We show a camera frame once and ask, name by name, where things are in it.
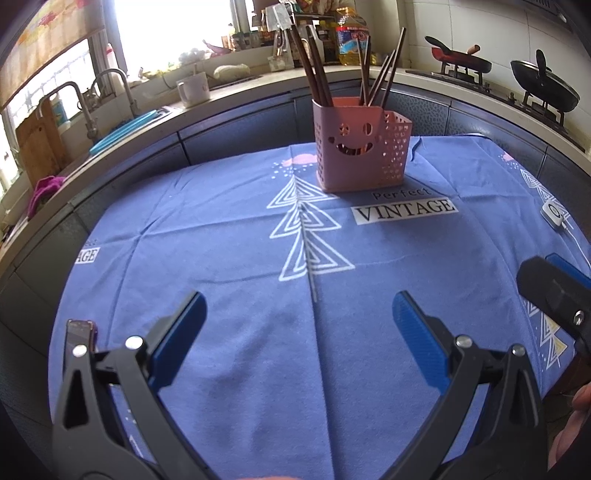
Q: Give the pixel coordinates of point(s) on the patterned window blind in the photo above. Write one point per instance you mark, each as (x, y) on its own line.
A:
(55, 28)

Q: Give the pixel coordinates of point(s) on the white ceramic mug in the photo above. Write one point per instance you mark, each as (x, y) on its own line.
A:
(193, 90)

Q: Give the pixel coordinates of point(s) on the red frying pan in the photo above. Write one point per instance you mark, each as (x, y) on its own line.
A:
(468, 60)

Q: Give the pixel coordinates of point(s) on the yellow cooking oil bottle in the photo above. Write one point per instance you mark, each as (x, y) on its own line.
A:
(353, 34)

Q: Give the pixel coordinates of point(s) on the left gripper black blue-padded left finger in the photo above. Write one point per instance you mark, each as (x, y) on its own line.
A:
(110, 422)

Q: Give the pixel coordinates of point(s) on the white small button device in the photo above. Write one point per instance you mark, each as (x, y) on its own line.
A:
(553, 216)

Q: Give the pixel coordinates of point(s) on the dark smartphone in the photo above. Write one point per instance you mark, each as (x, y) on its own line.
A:
(80, 332)

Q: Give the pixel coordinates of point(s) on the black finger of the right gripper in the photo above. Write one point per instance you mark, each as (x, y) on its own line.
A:
(560, 291)

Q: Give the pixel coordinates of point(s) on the black wok with lid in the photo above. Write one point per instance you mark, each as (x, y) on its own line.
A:
(537, 79)

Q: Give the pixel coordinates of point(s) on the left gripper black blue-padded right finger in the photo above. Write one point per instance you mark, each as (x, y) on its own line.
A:
(488, 420)

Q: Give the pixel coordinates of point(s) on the blue plastic basin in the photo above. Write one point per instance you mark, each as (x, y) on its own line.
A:
(123, 131)

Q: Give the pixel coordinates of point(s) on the wooden cutting board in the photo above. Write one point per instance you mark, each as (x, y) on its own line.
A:
(41, 151)

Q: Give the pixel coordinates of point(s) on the blue printed tablecloth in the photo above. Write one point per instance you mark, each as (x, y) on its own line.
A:
(299, 369)

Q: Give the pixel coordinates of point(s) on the condiment rack with bottles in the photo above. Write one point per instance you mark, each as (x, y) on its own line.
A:
(318, 20)

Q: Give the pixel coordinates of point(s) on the gas stove top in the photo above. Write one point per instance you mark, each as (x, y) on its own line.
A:
(527, 104)

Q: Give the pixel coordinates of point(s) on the pink plastic utensil holder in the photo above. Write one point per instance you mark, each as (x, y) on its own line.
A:
(360, 147)

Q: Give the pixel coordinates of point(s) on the person hand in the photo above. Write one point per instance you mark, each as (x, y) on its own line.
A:
(565, 438)

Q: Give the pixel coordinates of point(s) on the brown wooden chopstick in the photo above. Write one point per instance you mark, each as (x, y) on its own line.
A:
(361, 71)
(381, 77)
(395, 63)
(366, 72)
(306, 64)
(323, 85)

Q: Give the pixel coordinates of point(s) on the magenta cleaning cloth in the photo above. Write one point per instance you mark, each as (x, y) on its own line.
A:
(44, 189)

